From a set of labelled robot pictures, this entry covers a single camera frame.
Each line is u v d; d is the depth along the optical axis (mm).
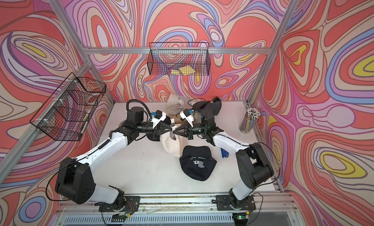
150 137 733
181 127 716
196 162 876
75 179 419
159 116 646
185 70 910
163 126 703
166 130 734
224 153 891
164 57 956
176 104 1175
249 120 907
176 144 760
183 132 730
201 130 704
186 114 689
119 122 1109
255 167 453
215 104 1054
